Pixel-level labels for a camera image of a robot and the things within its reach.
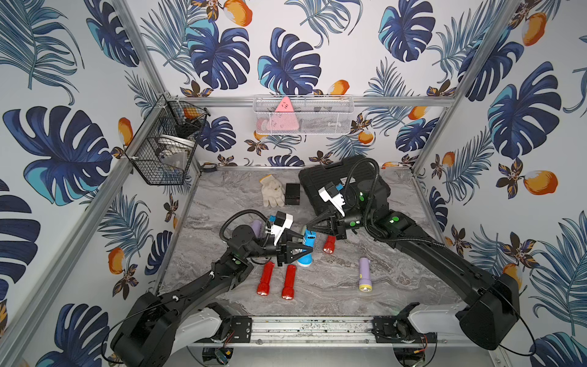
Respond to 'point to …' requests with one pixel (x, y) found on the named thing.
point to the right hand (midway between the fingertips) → (308, 225)
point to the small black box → (293, 194)
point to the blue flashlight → (309, 241)
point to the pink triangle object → (283, 118)
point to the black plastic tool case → (343, 177)
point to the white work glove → (273, 191)
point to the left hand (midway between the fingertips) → (311, 245)
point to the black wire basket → (161, 151)
